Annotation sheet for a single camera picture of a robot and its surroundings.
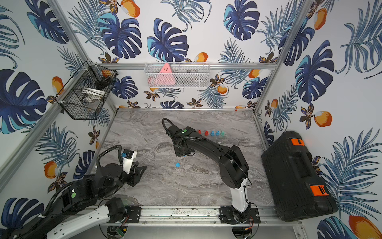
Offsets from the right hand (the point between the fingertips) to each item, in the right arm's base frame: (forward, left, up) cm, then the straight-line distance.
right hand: (183, 151), depth 87 cm
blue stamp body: (+20, -23, -8) cm, 32 cm away
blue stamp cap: (-3, +4, -10) cm, 11 cm away
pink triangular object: (+37, +11, +26) cm, 47 cm away
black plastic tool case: (-25, -50, +10) cm, 57 cm away
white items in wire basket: (+19, +49, +26) cm, 59 cm away
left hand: (-15, +16, +14) cm, 27 cm away
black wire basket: (+41, +58, +23) cm, 75 cm away
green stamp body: (+20, -27, -8) cm, 34 cm away
